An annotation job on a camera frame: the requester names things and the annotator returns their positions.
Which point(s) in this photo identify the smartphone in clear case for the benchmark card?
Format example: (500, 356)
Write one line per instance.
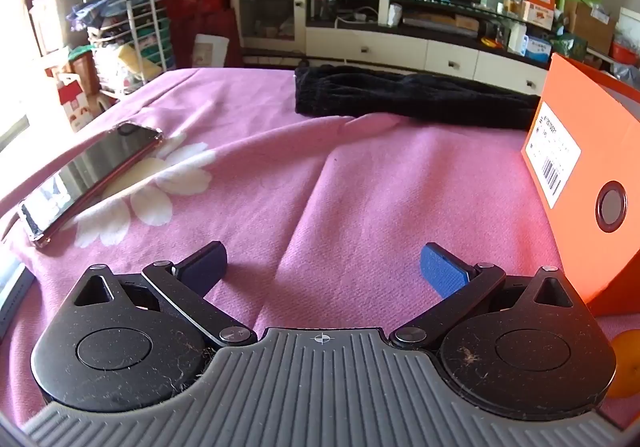
(95, 172)

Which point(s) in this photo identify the black knitted cloth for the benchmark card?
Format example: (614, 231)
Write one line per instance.
(400, 94)

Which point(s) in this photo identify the white paper bag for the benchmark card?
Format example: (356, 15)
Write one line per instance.
(210, 49)

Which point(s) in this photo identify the green snack bag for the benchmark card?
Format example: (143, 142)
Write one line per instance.
(570, 46)

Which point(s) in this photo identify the red plastic basin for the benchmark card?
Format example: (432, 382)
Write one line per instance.
(625, 52)

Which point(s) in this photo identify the red white carton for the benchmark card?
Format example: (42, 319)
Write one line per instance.
(75, 102)

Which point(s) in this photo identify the red shopping bag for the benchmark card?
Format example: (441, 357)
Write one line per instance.
(200, 12)

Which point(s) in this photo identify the orange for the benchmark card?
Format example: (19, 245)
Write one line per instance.
(626, 362)

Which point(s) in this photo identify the pink flowered blanket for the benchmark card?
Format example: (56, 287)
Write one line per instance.
(350, 177)

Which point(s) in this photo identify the white glass-door cabinet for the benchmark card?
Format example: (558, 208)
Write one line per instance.
(267, 2)

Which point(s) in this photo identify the orange cardboard box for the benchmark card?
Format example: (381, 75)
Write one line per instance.
(600, 127)

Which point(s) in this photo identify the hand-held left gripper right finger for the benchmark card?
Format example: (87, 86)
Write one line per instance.
(442, 272)

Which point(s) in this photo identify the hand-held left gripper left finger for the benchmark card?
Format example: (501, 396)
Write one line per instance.
(204, 263)

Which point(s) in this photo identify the grey flat board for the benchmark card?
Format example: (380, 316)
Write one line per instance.
(10, 287)

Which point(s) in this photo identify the brown cardboard box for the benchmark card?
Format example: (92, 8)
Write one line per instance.
(592, 24)

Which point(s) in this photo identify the white television stand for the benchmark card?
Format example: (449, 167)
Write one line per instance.
(425, 52)

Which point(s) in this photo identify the orange white medicine box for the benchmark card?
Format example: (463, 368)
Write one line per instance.
(542, 6)

